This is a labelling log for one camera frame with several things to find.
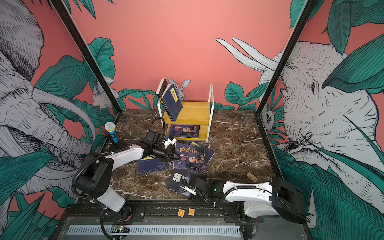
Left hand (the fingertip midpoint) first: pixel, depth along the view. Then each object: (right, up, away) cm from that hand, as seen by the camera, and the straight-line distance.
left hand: (180, 157), depth 81 cm
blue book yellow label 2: (-18, -7, +9) cm, 21 cm away
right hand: (+6, -17, -2) cm, 18 cm away
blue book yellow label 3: (+17, -1, +15) cm, 23 cm away
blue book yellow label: (-5, +31, +4) cm, 31 cm away
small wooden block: (+42, -13, +5) cm, 44 cm away
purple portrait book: (+7, -1, +5) cm, 8 cm away
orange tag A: (+7, -26, -6) cm, 28 cm away
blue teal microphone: (-38, +17, -1) cm, 41 cm away
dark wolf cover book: (+3, -13, +5) cm, 14 cm away
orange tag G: (+1, -27, -7) cm, 28 cm away
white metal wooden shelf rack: (+7, +19, +7) cm, 21 cm away
